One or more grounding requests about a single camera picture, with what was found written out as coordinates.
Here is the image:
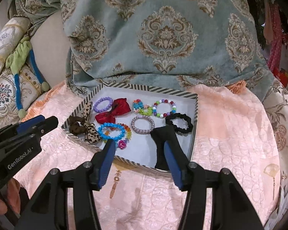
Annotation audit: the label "teal damask blanket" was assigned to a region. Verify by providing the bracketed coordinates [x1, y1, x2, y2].
[8, 0, 273, 100]

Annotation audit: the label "cream floral bedsheet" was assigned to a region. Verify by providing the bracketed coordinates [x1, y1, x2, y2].
[263, 79, 288, 229]

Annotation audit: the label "green and blue bead bracelet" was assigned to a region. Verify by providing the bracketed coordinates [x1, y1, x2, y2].
[132, 99, 153, 116]

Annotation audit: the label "orange fringe cloth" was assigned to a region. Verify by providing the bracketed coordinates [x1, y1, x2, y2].
[226, 80, 247, 94]

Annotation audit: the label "leopard print bow scrunchie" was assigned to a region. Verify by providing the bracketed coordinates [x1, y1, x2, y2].
[69, 102, 101, 144]

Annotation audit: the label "rolled cream bolster pillow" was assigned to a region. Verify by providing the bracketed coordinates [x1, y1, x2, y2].
[0, 17, 31, 73]

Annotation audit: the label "hanging red pink clothes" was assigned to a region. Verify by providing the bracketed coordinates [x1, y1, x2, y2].
[263, 0, 288, 88]

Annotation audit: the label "black scrunchie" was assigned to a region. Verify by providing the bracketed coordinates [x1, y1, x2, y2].
[165, 113, 194, 135]

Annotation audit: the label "green blue toy rope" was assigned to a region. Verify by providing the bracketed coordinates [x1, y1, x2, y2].
[5, 36, 50, 120]

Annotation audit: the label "red satin bow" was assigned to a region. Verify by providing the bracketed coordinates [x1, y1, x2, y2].
[95, 98, 131, 125]

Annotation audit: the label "multicolour pom bead bracelet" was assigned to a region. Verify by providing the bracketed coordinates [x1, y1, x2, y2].
[152, 99, 177, 118]

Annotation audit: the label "black velvet pouch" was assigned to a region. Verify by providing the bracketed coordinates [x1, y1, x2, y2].
[150, 126, 189, 171]

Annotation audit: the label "person's left hand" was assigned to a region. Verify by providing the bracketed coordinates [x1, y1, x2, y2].
[0, 178, 21, 215]

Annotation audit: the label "pink quilted bedspread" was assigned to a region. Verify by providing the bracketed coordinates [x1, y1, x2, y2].
[16, 85, 280, 229]

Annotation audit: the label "embroidered cream pillow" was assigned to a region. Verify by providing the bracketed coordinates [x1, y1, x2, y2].
[0, 65, 44, 128]

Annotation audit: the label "lilac spiral hair tie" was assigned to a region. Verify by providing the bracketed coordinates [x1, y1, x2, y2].
[130, 115, 156, 135]

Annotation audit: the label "rainbow flower bead bracelet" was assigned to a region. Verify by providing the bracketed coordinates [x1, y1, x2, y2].
[103, 122, 133, 150]

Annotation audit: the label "purple bead bracelet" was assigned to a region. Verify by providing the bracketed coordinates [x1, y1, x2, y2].
[92, 96, 114, 114]

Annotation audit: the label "striped-edge white tray box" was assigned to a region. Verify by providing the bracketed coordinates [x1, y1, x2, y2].
[61, 83, 198, 176]

